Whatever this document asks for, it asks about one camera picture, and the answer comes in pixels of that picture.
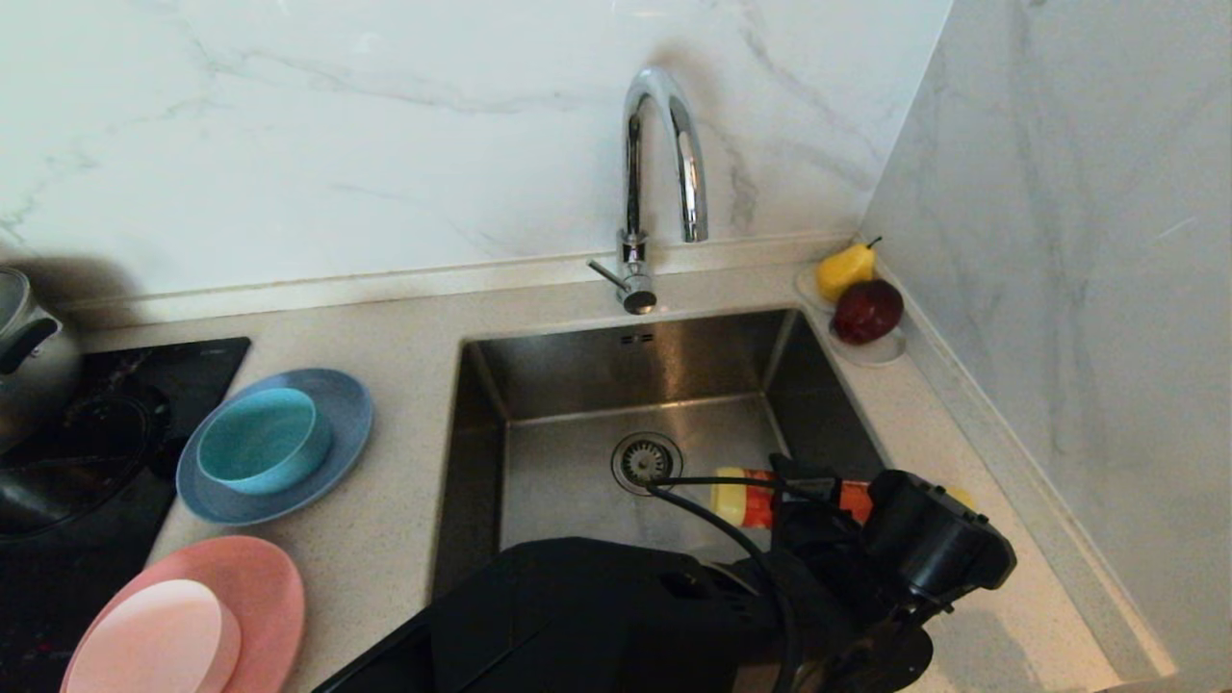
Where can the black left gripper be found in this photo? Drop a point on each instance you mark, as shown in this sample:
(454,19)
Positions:
(837,597)

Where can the orange yellow dish soap bottle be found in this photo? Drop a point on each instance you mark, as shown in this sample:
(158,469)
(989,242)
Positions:
(746,500)

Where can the chrome gooseneck faucet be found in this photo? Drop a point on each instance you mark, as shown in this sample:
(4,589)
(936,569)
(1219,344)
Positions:
(685,164)

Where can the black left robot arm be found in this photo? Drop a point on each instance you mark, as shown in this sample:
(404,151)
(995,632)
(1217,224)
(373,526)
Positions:
(577,626)

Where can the yellow sponge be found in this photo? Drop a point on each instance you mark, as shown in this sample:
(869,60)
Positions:
(962,498)

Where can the stainless steel sink basin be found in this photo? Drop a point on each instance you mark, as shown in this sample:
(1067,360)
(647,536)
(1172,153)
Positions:
(558,481)

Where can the small white fruit dish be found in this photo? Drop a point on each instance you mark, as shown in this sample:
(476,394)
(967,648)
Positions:
(881,354)

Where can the round metal drain strainer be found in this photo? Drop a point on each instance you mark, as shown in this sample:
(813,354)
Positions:
(643,460)

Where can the dark red apple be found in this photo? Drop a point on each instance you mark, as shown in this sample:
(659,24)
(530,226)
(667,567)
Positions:
(868,313)

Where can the yellow pear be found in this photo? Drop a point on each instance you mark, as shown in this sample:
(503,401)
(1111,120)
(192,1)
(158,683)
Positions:
(841,273)

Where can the blue plate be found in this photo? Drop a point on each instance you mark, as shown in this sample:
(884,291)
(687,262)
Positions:
(342,423)

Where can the teal bowl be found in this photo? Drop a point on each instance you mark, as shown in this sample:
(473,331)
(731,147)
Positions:
(260,443)

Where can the large pink plate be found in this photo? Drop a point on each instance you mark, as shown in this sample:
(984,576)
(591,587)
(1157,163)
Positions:
(265,587)

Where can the black induction cooktop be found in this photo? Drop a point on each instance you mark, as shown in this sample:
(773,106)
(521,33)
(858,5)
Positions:
(192,371)

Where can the small light pink plate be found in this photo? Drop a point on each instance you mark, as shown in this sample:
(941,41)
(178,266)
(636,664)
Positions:
(154,640)

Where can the black frying pan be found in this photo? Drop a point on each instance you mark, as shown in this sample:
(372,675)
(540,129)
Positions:
(77,462)

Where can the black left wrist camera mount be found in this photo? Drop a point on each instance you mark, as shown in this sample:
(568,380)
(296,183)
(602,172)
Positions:
(943,539)

